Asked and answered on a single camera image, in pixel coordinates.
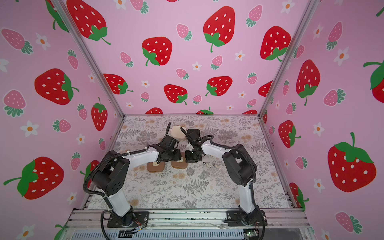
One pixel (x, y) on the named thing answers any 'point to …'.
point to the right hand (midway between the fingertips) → (184, 163)
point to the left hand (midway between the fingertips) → (180, 156)
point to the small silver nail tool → (208, 165)
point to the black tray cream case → (193, 133)
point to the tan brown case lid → (158, 168)
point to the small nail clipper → (217, 166)
